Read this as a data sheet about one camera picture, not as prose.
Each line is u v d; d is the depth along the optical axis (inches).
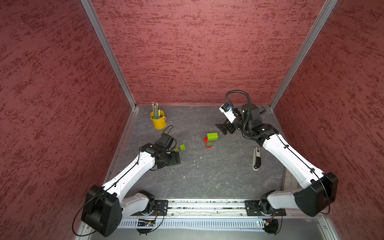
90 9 28.0
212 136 34.4
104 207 15.1
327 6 27.9
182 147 37.4
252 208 29.2
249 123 22.4
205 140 35.4
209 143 36.1
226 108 25.3
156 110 39.4
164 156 24.8
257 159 34.4
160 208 28.9
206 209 29.9
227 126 26.3
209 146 38.1
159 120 39.8
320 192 15.4
